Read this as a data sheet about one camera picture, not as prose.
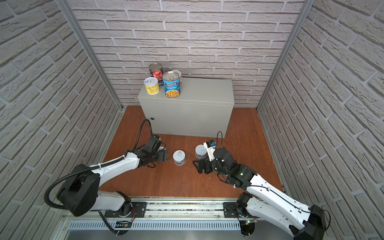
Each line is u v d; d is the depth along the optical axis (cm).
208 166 64
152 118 90
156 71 76
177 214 73
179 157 87
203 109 102
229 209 74
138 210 73
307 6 69
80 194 42
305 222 40
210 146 64
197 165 65
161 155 79
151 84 76
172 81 70
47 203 41
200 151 90
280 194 46
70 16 72
